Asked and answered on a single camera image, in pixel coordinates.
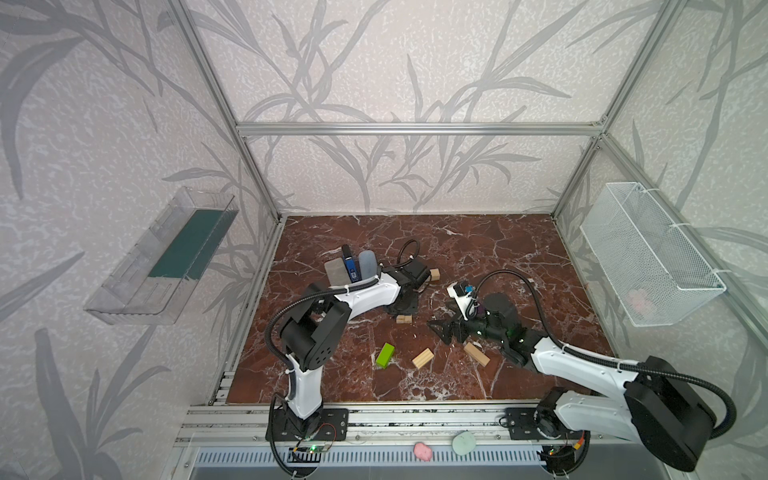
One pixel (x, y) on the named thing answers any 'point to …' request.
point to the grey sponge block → (336, 271)
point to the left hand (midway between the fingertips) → (411, 301)
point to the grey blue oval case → (367, 262)
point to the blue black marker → (351, 265)
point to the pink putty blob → (423, 451)
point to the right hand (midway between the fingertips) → (438, 304)
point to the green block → (385, 355)
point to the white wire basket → (654, 273)
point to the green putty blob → (464, 443)
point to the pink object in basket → (640, 302)
